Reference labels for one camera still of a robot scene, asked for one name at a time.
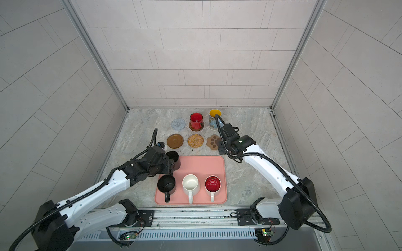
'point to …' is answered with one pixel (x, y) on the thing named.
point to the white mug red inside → (212, 185)
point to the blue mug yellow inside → (212, 122)
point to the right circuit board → (268, 233)
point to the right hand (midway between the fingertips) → (221, 147)
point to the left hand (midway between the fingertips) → (176, 163)
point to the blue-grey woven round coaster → (178, 124)
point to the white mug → (191, 186)
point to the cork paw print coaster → (212, 141)
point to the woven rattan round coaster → (196, 140)
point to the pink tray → (202, 167)
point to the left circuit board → (130, 236)
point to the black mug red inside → (196, 120)
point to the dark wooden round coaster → (175, 141)
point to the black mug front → (166, 183)
